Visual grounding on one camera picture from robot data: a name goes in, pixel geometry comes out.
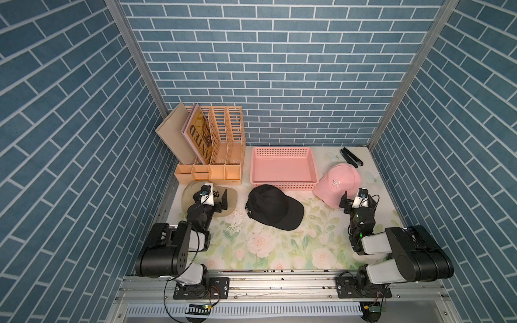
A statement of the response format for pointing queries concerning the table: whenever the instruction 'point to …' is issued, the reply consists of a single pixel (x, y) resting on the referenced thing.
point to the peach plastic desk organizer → (217, 136)
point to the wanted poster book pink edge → (196, 133)
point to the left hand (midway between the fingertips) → (220, 188)
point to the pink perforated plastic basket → (289, 168)
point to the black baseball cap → (268, 204)
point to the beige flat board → (170, 133)
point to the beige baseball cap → (195, 186)
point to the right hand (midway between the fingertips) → (360, 194)
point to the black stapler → (350, 158)
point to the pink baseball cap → (334, 181)
